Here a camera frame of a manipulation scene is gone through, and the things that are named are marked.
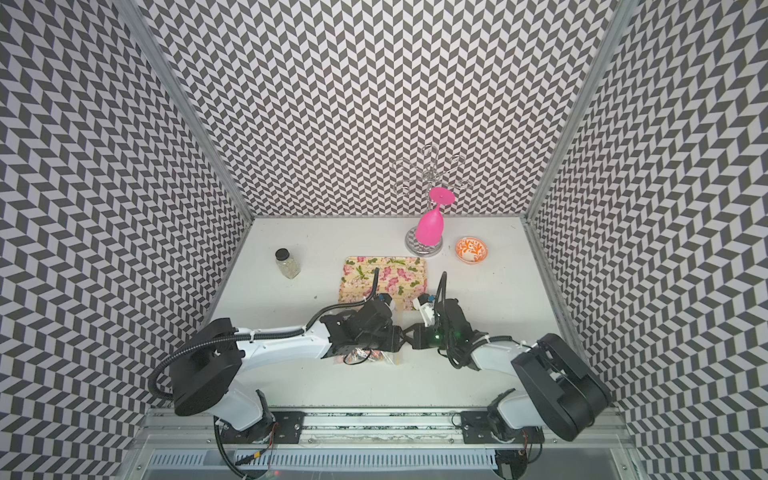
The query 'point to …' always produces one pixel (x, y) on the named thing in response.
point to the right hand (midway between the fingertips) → (401, 340)
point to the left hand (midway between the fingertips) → (399, 342)
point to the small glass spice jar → (287, 265)
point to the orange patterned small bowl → (471, 250)
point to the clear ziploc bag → (395, 358)
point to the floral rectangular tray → (401, 278)
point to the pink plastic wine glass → (430, 224)
